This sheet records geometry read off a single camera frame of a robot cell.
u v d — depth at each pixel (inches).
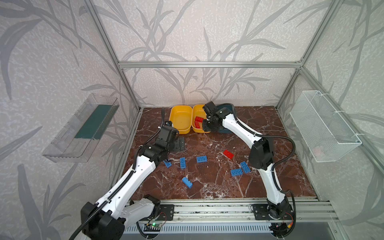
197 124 43.0
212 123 30.4
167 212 29.0
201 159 35.9
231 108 27.8
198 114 44.0
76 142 24.8
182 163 35.0
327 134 25.2
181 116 46.0
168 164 35.0
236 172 34.0
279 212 24.9
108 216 14.7
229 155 36.8
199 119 44.0
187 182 32.1
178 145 27.3
